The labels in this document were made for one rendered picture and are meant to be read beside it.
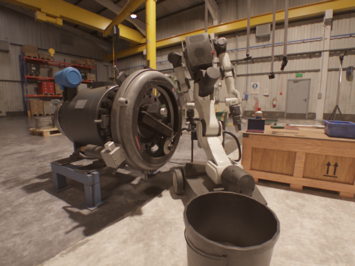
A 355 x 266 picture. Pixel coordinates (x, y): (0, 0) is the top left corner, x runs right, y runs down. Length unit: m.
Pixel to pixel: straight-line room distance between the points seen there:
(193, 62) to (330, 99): 10.61
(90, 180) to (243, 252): 1.08
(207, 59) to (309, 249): 1.40
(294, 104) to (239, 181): 10.71
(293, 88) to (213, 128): 10.40
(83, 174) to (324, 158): 1.89
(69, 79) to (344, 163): 2.31
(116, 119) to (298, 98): 11.04
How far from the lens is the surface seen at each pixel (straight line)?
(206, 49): 1.58
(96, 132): 1.38
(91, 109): 1.41
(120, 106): 1.05
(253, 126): 1.91
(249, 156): 1.77
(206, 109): 1.45
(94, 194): 1.42
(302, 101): 11.60
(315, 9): 12.03
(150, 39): 5.28
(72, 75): 1.68
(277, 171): 1.82
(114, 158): 1.04
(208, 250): 0.57
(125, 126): 1.04
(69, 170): 1.56
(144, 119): 1.11
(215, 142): 1.36
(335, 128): 1.89
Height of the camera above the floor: 0.73
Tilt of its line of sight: 9 degrees down
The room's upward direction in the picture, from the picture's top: straight up
